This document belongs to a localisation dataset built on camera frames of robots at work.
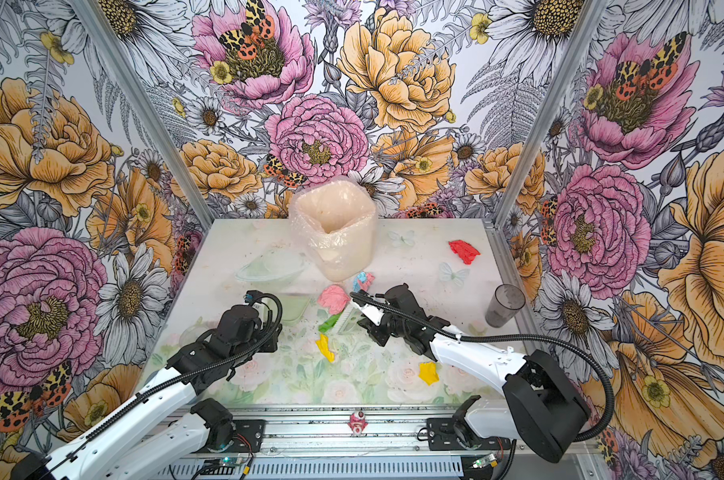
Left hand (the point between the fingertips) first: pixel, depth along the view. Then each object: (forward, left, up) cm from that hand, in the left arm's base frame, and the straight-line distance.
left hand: (275, 336), depth 81 cm
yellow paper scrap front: (-7, -41, -9) cm, 43 cm away
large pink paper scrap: (+16, -14, -8) cm, 23 cm away
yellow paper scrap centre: (+1, -11, -10) cm, 15 cm away
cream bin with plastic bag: (+41, -14, +2) cm, 43 cm away
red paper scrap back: (+36, -60, -9) cm, 71 cm away
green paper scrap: (+8, -13, -10) cm, 18 cm away
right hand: (+3, -24, -1) cm, 24 cm away
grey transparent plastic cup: (+8, -63, +3) cm, 63 cm away
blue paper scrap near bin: (+25, -22, -10) cm, 35 cm away
